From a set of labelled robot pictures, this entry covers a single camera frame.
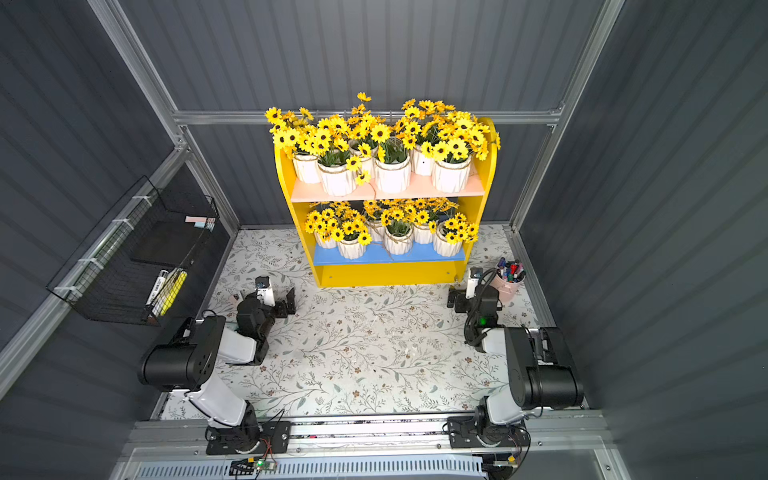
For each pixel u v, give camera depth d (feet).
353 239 2.85
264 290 2.66
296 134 2.04
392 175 2.27
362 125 2.05
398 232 2.93
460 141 2.00
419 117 2.27
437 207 2.85
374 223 2.77
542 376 1.50
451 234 2.76
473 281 2.66
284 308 2.84
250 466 2.35
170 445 2.46
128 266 2.38
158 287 2.28
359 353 2.90
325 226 2.71
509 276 2.98
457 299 2.78
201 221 2.78
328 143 2.04
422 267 3.55
